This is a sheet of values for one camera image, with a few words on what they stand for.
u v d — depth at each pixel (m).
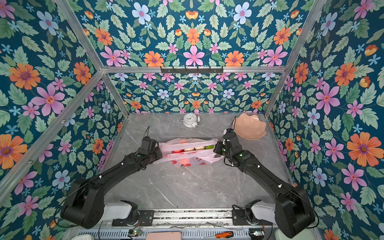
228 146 0.63
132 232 0.70
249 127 1.10
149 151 0.69
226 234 0.68
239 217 0.73
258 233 0.70
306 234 1.53
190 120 1.11
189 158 0.85
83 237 0.67
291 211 0.40
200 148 0.93
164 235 0.69
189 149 0.93
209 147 0.92
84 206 0.41
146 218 0.74
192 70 0.93
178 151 0.91
